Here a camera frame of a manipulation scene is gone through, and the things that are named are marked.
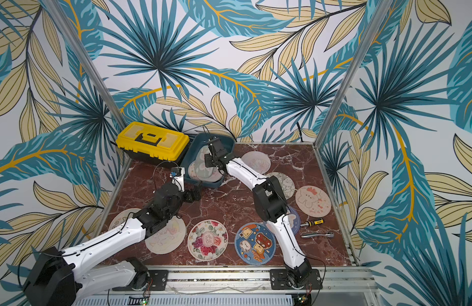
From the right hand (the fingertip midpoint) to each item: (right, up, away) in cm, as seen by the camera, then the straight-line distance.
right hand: (210, 157), depth 99 cm
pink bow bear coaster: (+52, -22, -3) cm, 57 cm away
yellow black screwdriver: (+49, -31, -11) cm, 59 cm away
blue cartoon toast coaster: (+22, -38, -16) cm, 47 cm away
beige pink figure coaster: (-16, -37, -15) cm, 43 cm away
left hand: (-5, -12, -18) cm, 22 cm away
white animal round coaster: (-40, -29, -9) cm, 50 cm away
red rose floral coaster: (+1, -37, -15) cm, 40 cm away
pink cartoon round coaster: (-7, -7, +5) cm, 11 cm away
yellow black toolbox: (-23, +5, -4) cm, 24 cm away
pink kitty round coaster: (+26, -2, +11) cm, 29 cm away
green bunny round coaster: (-6, -1, +7) cm, 10 cm away
